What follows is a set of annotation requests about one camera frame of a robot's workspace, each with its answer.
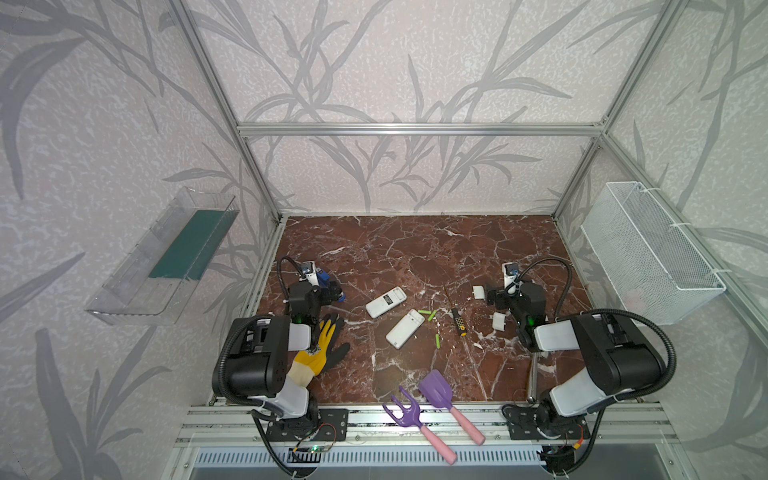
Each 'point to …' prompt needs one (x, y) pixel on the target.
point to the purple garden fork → (411, 416)
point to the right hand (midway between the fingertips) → (504, 270)
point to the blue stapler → (323, 277)
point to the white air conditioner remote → (406, 326)
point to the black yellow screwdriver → (460, 323)
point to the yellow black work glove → (324, 354)
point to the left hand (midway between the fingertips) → (321, 268)
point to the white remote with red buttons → (386, 302)
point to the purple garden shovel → (436, 389)
